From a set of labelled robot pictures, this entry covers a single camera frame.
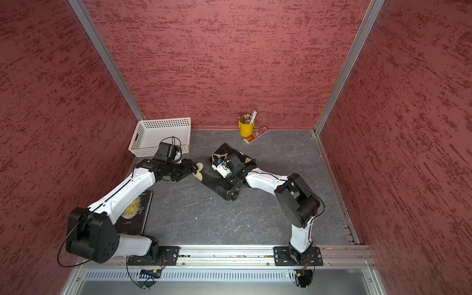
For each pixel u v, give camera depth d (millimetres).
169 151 668
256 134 1175
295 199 514
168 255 748
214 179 868
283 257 740
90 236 406
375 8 709
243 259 743
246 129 1170
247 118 1037
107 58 855
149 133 1175
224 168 794
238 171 725
